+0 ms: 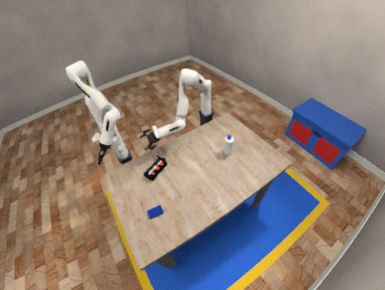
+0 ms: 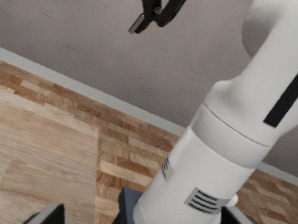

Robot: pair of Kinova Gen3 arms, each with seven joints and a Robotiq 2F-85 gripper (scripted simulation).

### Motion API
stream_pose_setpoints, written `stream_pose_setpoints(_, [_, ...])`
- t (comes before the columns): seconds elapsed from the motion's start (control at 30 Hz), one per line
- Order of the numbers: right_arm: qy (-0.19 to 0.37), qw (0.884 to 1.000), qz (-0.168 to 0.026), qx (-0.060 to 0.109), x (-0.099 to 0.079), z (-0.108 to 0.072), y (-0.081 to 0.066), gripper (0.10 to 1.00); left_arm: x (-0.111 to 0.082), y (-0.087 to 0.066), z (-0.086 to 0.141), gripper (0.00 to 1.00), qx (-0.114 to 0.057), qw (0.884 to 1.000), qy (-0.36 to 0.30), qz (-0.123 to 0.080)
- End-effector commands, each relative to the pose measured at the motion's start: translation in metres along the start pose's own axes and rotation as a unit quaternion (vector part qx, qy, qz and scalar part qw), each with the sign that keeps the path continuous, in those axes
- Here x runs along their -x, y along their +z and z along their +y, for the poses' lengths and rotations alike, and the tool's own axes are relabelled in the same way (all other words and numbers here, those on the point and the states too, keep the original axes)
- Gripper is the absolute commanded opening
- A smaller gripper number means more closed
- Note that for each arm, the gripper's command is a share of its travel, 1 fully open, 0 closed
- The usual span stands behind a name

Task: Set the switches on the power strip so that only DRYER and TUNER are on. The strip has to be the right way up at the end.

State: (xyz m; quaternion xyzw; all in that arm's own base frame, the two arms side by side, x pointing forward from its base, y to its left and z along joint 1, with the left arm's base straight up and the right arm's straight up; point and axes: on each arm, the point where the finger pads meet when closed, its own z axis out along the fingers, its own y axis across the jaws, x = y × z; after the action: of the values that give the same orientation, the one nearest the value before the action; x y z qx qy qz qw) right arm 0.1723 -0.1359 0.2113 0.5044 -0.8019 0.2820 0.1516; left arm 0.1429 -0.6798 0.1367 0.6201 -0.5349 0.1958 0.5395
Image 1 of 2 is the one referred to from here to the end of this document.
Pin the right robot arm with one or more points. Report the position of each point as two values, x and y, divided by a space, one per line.
109 133

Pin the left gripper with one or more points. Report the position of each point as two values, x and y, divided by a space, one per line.
150 139

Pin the white bottle with blue cap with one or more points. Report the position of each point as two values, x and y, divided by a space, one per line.
228 144

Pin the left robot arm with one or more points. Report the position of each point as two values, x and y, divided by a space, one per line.
191 78

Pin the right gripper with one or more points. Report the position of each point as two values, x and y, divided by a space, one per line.
103 148

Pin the black power strip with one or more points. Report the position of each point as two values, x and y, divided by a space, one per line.
156 168

